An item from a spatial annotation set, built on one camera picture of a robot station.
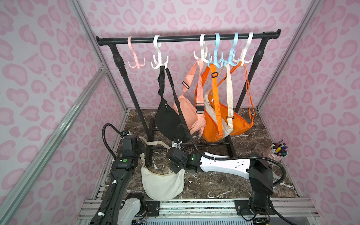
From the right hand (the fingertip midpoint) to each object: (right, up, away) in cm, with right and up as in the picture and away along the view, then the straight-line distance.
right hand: (173, 162), depth 80 cm
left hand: (-20, +11, 0) cm, 23 cm away
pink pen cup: (+61, +6, +1) cm, 61 cm away
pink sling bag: (+10, +30, +6) cm, 32 cm away
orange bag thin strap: (+67, +37, +45) cm, 89 cm away
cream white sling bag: (-6, -14, 0) cm, 16 cm away
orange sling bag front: (+37, +23, -2) cm, 44 cm away
